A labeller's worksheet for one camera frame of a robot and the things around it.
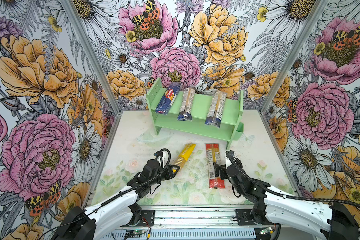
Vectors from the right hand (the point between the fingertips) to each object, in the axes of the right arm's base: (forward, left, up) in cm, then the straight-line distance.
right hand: (222, 165), depth 82 cm
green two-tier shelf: (+15, -6, +11) cm, 20 cm away
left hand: (-2, +24, -2) cm, 25 cm away
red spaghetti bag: (+11, +2, -7) cm, 13 cm away
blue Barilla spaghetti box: (+31, +28, +22) cm, 48 cm away
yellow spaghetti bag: (+9, +20, -2) cm, 22 cm away
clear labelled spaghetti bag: (+19, +4, +21) cm, 28 cm away
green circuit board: (-27, +45, -10) cm, 53 cm away
